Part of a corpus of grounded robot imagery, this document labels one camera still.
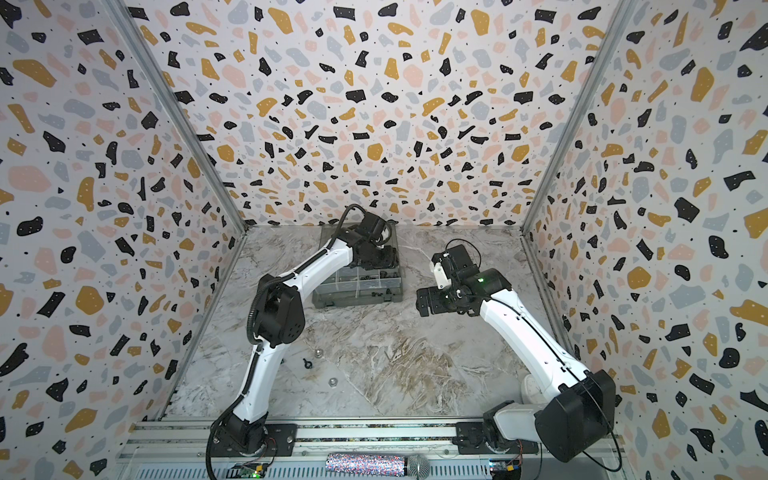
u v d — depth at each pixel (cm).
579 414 39
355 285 100
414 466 67
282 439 74
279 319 58
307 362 86
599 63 79
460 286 56
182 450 73
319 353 88
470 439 73
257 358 61
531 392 78
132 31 72
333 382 83
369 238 78
